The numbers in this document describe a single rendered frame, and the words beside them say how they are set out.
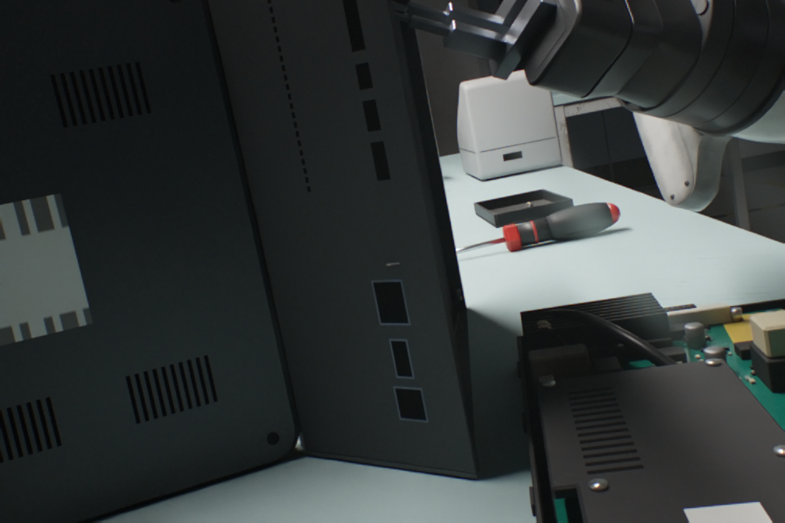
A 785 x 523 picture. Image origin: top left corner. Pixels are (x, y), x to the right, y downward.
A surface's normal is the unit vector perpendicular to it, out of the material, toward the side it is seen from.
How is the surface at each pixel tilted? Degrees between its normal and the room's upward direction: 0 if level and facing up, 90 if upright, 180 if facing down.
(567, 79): 135
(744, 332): 0
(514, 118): 90
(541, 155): 90
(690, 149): 67
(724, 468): 0
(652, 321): 90
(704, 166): 79
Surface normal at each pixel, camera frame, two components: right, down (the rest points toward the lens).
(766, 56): 0.32, 0.22
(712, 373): -0.18, -0.97
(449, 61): 0.01, 0.14
